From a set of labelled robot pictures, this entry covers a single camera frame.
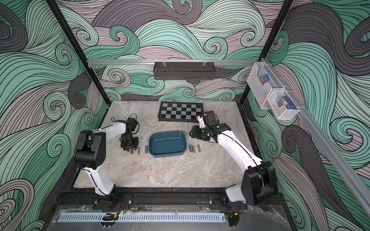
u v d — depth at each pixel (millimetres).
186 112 1102
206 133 628
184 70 1067
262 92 835
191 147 925
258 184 398
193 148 925
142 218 760
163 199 758
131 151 922
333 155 482
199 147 931
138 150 923
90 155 502
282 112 633
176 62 925
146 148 925
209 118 645
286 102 657
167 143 952
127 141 812
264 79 831
